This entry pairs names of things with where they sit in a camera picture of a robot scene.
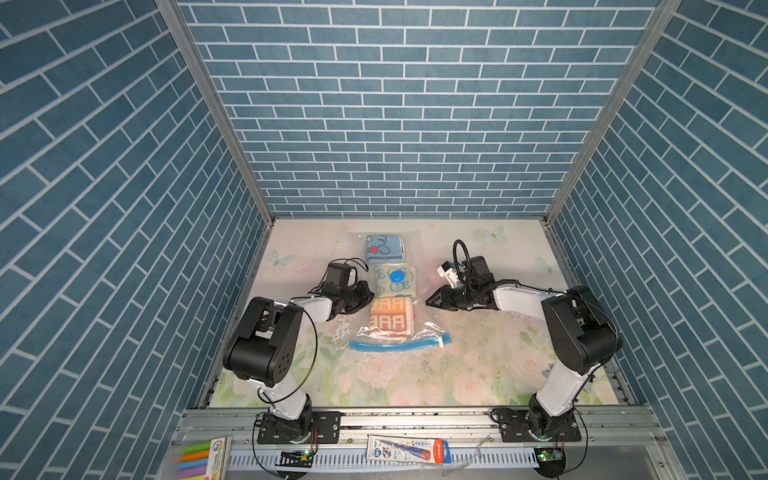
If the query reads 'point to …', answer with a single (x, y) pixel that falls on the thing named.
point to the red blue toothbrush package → (404, 448)
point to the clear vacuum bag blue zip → (427, 327)
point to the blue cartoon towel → (385, 249)
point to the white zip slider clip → (440, 341)
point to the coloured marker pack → (207, 460)
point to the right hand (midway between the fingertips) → (431, 304)
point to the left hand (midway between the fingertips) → (383, 295)
